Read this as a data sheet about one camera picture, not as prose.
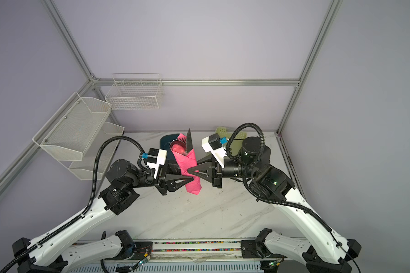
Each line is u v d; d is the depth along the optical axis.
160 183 0.47
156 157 0.42
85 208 0.44
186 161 0.46
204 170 0.50
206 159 0.48
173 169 0.51
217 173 0.44
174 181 0.49
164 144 1.11
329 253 0.37
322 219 0.38
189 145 0.44
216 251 0.75
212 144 0.41
